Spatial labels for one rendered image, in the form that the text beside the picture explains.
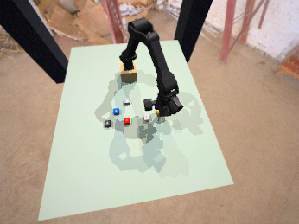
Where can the blue block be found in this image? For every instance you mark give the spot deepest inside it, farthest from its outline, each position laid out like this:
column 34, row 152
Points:
column 116, row 111

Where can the red block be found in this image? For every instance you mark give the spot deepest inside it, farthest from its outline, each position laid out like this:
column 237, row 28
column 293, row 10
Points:
column 126, row 121

